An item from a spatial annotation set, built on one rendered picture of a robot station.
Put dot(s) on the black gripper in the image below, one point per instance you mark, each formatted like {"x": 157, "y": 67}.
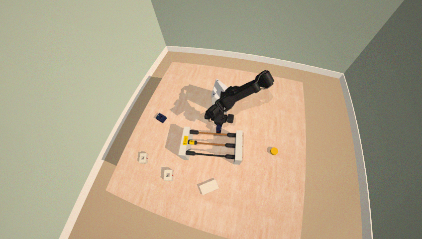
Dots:
{"x": 228, "y": 118}

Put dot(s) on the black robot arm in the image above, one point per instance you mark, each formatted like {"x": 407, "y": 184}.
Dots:
{"x": 233, "y": 94}

